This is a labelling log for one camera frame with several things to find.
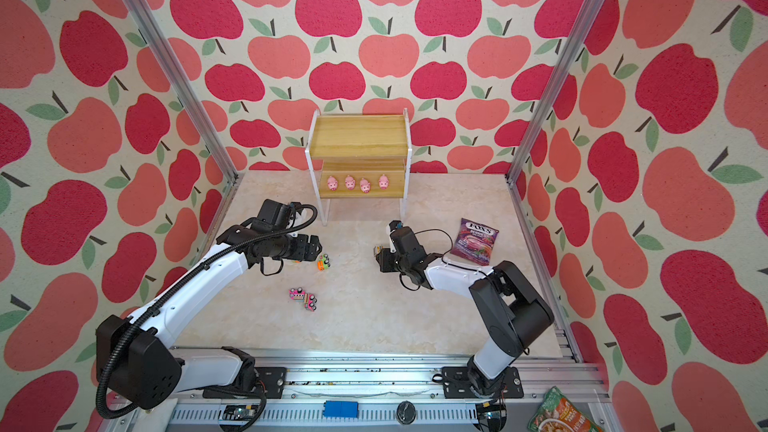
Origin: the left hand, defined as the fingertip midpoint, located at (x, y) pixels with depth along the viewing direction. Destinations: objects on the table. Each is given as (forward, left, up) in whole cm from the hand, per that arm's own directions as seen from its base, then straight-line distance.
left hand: (313, 248), depth 82 cm
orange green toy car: (+3, 0, -14) cm, 14 cm away
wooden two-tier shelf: (+19, -13, +17) cm, 29 cm away
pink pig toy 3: (+23, -20, +3) cm, 31 cm away
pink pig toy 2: (+23, -9, +3) cm, 25 cm away
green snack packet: (-37, -60, -13) cm, 72 cm away
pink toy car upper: (-8, +6, -13) cm, 17 cm away
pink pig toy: (+23, -3, +3) cm, 23 cm away
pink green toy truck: (-10, +2, -13) cm, 17 cm away
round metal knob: (-38, -24, -5) cm, 45 cm away
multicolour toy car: (+5, -18, -9) cm, 21 cm away
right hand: (+3, -21, -10) cm, 23 cm away
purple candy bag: (+10, -50, -12) cm, 53 cm away
